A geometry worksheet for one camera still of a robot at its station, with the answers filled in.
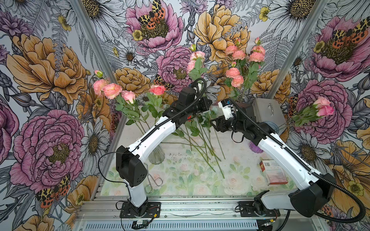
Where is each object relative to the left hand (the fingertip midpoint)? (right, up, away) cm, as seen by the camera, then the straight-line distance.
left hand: (211, 105), depth 75 cm
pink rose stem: (-29, +2, 0) cm, 29 cm away
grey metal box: (+43, -1, +25) cm, 49 cm away
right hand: (+2, -9, +1) cm, 9 cm away
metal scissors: (-29, -43, +8) cm, 52 cm away
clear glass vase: (-30, -29, +12) cm, 43 cm away
